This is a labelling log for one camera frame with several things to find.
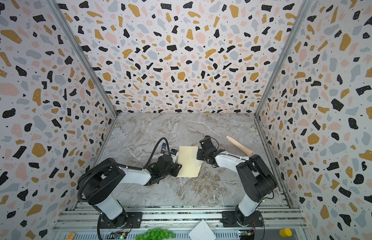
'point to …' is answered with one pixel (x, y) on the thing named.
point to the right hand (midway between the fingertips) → (197, 150)
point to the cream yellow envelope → (190, 165)
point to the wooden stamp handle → (249, 153)
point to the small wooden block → (70, 236)
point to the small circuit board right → (245, 232)
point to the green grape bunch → (156, 234)
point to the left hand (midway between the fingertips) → (181, 163)
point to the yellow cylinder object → (285, 232)
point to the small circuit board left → (121, 236)
